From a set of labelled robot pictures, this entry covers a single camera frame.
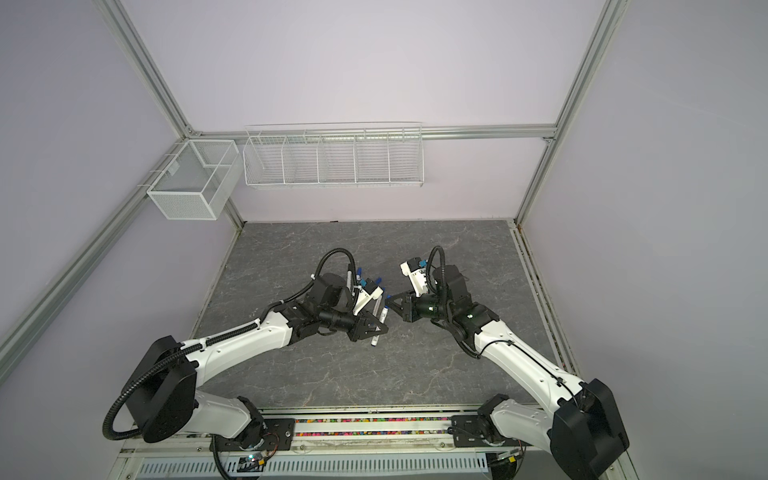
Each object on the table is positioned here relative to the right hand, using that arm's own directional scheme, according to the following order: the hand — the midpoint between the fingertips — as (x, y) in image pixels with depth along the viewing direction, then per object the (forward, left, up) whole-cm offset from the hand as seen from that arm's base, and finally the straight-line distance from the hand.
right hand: (386, 306), depth 75 cm
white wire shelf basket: (+49, +18, +12) cm, 54 cm away
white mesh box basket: (+44, +64, +7) cm, 78 cm away
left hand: (-4, +1, -5) cm, 7 cm away
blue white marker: (-2, +1, -2) cm, 4 cm away
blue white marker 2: (+24, +11, -19) cm, 32 cm away
